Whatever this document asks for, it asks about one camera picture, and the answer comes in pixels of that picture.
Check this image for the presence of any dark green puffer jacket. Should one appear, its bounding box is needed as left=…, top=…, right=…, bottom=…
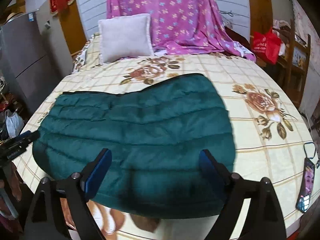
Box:
left=33, top=74, right=235, bottom=219

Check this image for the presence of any cream floral plaid bed sheet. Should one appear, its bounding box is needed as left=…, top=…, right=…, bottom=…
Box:
left=11, top=32, right=318, bottom=240

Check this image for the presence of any red shopping bag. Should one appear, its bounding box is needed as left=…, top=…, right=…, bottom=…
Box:
left=251, top=27, right=281, bottom=65

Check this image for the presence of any wooden shelf chair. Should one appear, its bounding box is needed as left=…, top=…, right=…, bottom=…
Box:
left=273, top=20, right=311, bottom=108

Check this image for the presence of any white square pillow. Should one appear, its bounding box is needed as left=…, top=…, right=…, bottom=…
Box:
left=98, top=14, right=154, bottom=63

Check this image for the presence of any purple floral blanket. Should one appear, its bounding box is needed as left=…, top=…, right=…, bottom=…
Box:
left=107, top=0, right=256, bottom=61

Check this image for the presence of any clutter pile of bags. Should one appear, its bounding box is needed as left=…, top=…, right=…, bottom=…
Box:
left=1, top=76, right=24, bottom=140

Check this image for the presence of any grey refrigerator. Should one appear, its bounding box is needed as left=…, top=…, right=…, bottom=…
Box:
left=1, top=12, right=61, bottom=114

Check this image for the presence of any smartphone with lanyard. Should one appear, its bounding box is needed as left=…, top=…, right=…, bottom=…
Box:
left=296, top=142, right=319, bottom=213

